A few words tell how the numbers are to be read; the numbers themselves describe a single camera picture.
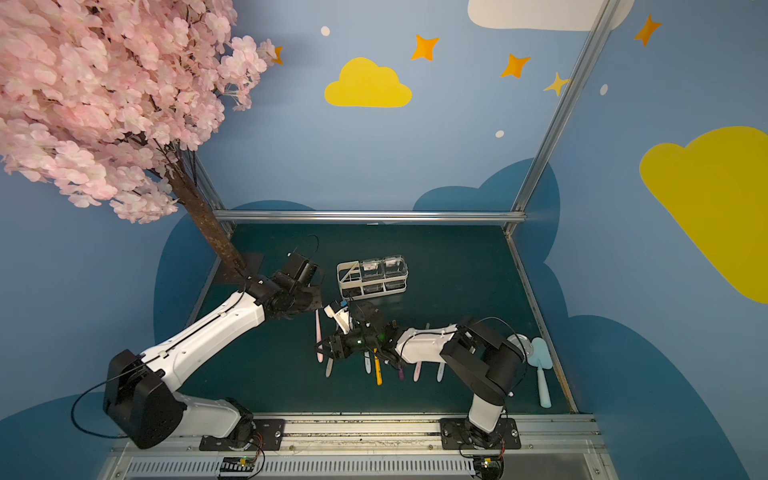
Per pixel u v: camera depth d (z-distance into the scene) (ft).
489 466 2.40
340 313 2.51
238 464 2.39
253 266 3.55
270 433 2.44
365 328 2.18
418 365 1.79
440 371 2.80
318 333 2.63
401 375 2.75
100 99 1.47
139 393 1.29
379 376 2.75
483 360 1.55
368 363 2.83
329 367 2.82
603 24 2.32
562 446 2.45
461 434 2.42
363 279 3.06
